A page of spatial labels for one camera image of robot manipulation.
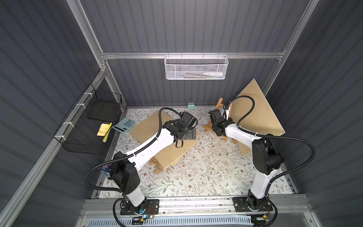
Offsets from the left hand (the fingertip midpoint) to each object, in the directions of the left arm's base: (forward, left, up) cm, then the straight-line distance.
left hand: (189, 135), depth 80 cm
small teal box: (+42, -3, -18) cm, 46 cm away
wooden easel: (+1, -13, +3) cm, 13 cm away
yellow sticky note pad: (-1, +46, +7) cm, 47 cm away
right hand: (+15, -28, -3) cm, 32 cm away
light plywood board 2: (-6, +13, -16) cm, 22 cm away
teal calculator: (+20, +48, -17) cm, 54 cm away
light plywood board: (+4, -31, +16) cm, 35 cm away
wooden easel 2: (-10, +21, -15) cm, 27 cm away
